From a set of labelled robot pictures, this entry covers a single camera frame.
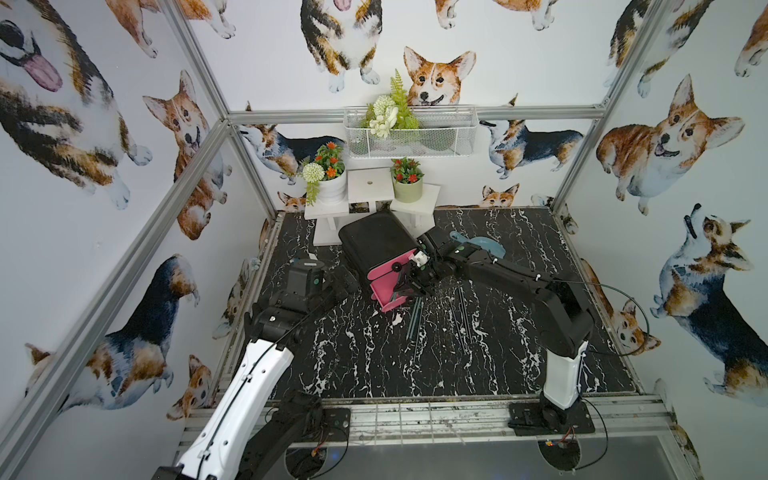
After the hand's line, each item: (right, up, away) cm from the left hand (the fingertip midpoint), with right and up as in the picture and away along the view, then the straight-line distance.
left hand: (348, 274), depth 75 cm
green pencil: (+18, -17, +17) cm, 30 cm away
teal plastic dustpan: (+47, +6, +37) cm, 60 cm away
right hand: (+10, -5, +7) cm, 13 cm away
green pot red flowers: (+15, +28, +20) cm, 38 cm away
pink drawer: (+8, -4, +13) cm, 16 cm away
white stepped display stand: (+3, +24, +23) cm, 33 cm away
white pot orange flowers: (-10, +28, +19) cm, 35 cm away
